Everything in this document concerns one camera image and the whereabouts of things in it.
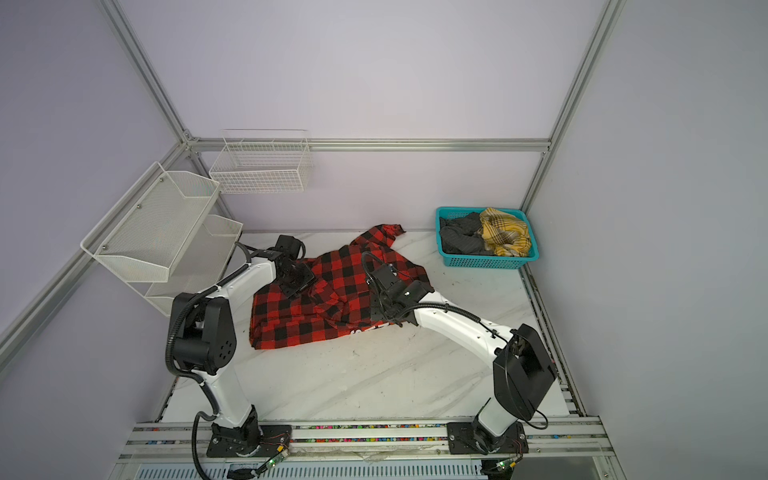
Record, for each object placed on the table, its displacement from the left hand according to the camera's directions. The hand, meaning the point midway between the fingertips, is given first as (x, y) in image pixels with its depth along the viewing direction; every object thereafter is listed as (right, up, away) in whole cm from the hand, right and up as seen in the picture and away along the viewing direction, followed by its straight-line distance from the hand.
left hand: (310, 286), depth 94 cm
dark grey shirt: (+53, +18, +14) cm, 57 cm away
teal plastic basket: (+57, +8, +10) cm, 58 cm away
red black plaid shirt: (+8, -7, +1) cm, 10 cm away
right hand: (+22, -5, -12) cm, 25 cm away
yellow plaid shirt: (+66, +18, +10) cm, 70 cm away
